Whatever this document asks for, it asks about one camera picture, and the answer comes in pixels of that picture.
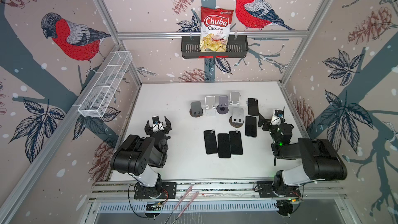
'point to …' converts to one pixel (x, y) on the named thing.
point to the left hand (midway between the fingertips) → (158, 115)
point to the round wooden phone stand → (237, 120)
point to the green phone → (251, 126)
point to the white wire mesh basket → (98, 98)
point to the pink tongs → (183, 212)
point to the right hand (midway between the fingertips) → (267, 113)
